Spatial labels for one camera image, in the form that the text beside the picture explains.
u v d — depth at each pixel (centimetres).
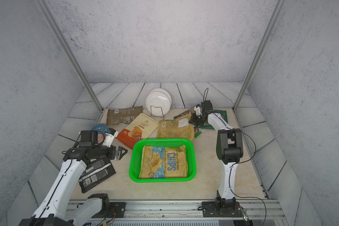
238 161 57
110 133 69
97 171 86
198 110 93
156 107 106
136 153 87
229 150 56
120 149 69
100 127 106
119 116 115
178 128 103
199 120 87
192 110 118
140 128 107
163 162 87
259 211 74
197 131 105
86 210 53
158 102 107
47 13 72
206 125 75
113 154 67
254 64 92
